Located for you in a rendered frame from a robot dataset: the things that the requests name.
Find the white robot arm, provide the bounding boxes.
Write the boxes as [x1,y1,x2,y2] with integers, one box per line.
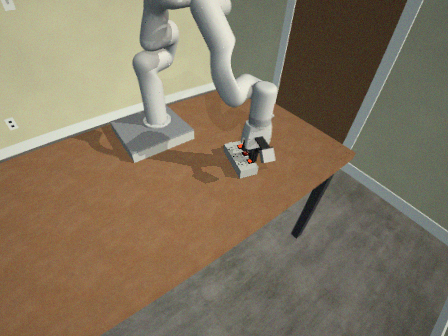
[132,0,277,129]

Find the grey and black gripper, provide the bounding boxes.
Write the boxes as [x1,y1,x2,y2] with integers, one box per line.
[241,120,272,162]

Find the white power strip panel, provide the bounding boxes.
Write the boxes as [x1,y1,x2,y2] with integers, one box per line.
[224,141,258,178]

